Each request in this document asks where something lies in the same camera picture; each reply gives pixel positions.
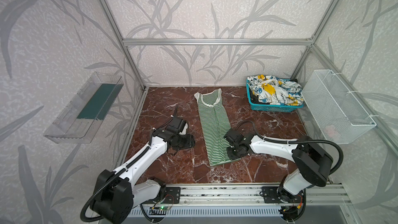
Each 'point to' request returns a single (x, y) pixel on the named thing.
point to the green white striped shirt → (215, 124)
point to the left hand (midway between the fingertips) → (193, 139)
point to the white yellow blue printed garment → (276, 90)
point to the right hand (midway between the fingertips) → (229, 151)
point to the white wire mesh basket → (339, 110)
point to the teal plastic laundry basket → (271, 107)
